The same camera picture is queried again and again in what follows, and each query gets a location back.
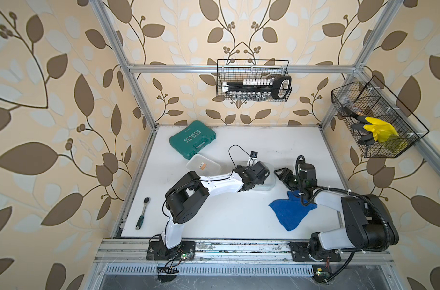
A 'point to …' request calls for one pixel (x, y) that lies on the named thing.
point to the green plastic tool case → (191, 139)
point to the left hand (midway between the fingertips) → (252, 169)
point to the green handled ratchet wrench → (140, 220)
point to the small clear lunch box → (203, 165)
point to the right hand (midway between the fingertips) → (276, 174)
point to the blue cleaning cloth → (291, 212)
